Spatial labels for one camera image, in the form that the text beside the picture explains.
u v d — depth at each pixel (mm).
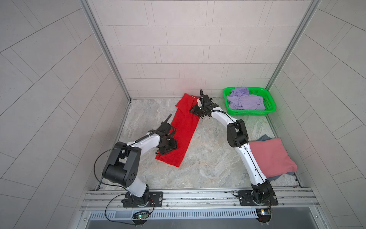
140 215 644
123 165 442
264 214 680
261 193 621
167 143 783
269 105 1047
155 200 708
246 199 708
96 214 667
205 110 859
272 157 822
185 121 1024
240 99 1084
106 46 863
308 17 743
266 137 933
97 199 712
